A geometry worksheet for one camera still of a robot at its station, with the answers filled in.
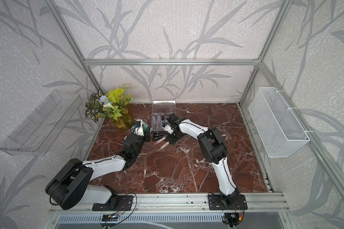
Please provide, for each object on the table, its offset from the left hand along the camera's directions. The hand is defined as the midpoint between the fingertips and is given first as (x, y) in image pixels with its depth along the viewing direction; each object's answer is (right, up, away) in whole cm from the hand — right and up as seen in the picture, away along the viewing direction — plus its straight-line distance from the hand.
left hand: (147, 125), depth 86 cm
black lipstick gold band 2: (+3, -10, +13) cm, 16 cm away
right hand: (+15, -10, +13) cm, 22 cm away
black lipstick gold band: (+4, -7, +16) cm, 18 cm away
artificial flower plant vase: (-23, +13, +5) cm, 27 cm away
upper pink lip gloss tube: (+6, -11, +11) cm, 17 cm away
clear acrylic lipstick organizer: (+3, +11, +34) cm, 35 cm away
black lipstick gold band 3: (+4, -10, +13) cm, 17 cm away
